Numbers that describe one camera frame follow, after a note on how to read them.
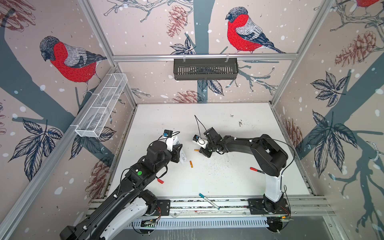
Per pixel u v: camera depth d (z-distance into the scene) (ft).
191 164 2.89
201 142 2.74
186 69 3.12
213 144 2.71
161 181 2.69
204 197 2.51
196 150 3.01
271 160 1.65
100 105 2.58
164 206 2.40
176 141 2.25
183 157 2.54
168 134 2.04
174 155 2.10
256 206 2.41
